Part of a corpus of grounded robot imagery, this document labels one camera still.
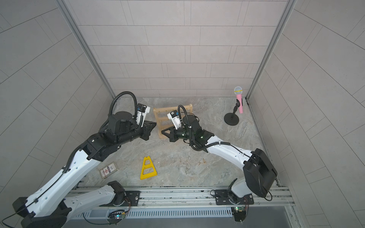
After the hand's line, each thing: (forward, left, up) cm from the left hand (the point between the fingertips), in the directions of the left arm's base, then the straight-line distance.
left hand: (159, 123), depth 66 cm
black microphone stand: (+23, -46, -27) cm, 58 cm away
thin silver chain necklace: (-10, -14, -30) cm, 35 cm away
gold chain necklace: (-7, -24, -30) cm, 39 cm away
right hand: (-1, -1, -8) cm, 8 cm away
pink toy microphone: (+26, -44, -2) cm, 51 cm away
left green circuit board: (-33, +20, -29) cm, 48 cm away
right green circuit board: (-32, -39, -30) cm, 59 cm away
